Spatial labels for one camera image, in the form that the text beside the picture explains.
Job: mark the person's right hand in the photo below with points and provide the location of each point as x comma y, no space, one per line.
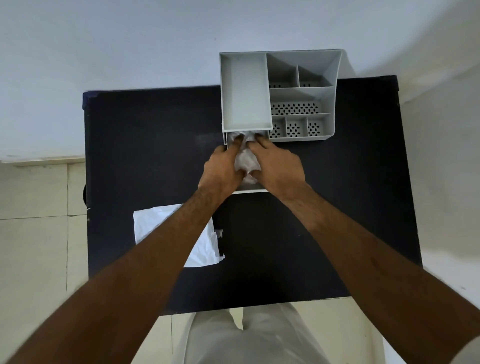
281,168

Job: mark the person's left hand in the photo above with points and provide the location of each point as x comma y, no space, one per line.
219,172

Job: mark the grey desk organizer with drawer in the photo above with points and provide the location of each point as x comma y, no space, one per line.
243,90

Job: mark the black round stool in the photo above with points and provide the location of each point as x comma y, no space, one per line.
84,195

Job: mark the person's right forearm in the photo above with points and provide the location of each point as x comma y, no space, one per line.
375,270

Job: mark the person's left forearm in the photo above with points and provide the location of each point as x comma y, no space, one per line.
131,285

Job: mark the person's grey trousers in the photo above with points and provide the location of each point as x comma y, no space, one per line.
262,337

